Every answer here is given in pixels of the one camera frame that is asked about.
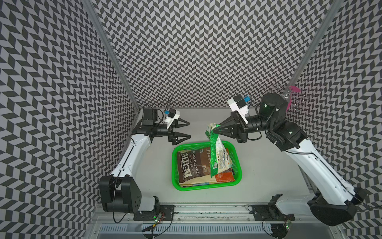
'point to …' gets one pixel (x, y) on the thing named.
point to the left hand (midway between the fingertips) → (188, 130)
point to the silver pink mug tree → (294, 98)
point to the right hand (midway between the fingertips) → (216, 134)
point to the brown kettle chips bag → (194, 166)
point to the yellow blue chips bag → (199, 184)
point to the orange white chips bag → (226, 176)
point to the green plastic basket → (179, 148)
